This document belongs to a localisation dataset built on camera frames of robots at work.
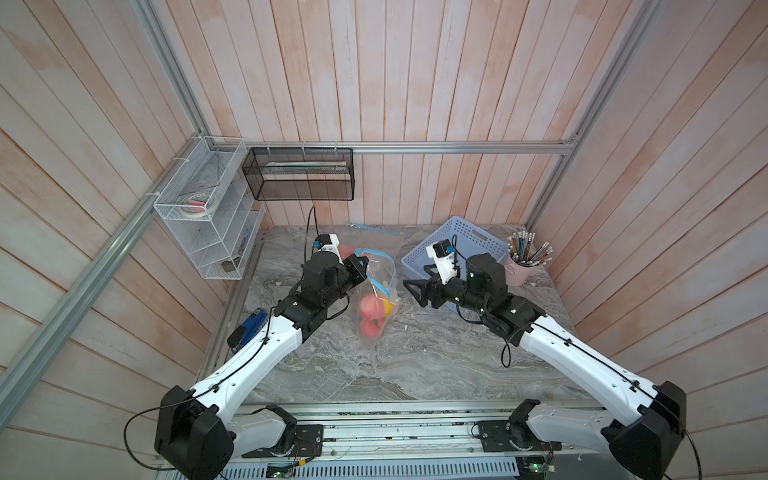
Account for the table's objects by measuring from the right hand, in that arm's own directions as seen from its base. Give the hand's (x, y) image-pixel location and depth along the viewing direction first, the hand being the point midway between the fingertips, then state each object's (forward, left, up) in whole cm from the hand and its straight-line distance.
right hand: (413, 274), depth 73 cm
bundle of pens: (+25, -38, -16) cm, 48 cm away
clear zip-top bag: (-4, +7, 0) cm, 8 cm away
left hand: (+4, +11, 0) cm, 11 cm away
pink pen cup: (+16, -37, -21) cm, 46 cm away
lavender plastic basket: (+36, -25, -26) cm, 51 cm away
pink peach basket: (-3, +11, -11) cm, 16 cm away
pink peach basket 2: (-4, +11, -18) cm, 22 cm away
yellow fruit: (-1, +6, -16) cm, 17 cm away
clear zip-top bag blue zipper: (+35, +9, -30) cm, 47 cm away
